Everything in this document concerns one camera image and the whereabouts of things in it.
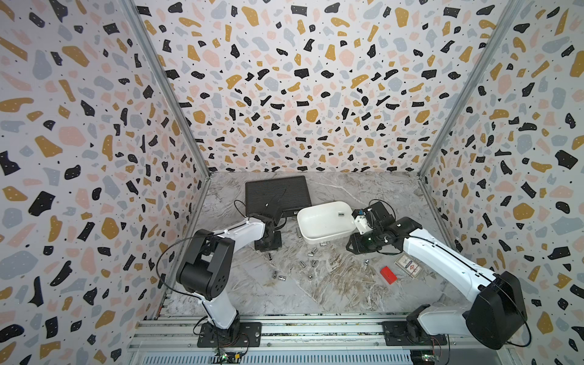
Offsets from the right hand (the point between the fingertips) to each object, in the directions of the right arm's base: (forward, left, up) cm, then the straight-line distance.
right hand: (349, 247), depth 81 cm
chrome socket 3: (-2, +17, -12) cm, 21 cm away
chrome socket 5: (-7, +14, -11) cm, 19 cm away
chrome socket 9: (+2, +31, -11) cm, 33 cm away
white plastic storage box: (+21, +7, -16) cm, 27 cm away
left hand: (+6, +28, -10) cm, 31 cm away
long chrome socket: (+12, +19, -11) cm, 26 cm away
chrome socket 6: (+3, +13, -11) cm, 18 cm away
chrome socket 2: (-7, +24, -11) cm, 28 cm away
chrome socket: (+23, 0, -12) cm, 26 cm away
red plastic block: (-6, -16, -11) cm, 20 cm away
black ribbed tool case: (+31, +25, -8) cm, 41 cm away
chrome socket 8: (0, -8, -12) cm, 14 cm away
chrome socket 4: (-1, +12, -12) cm, 17 cm away
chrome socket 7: (+7, +9, -12) cm, 16 cm away
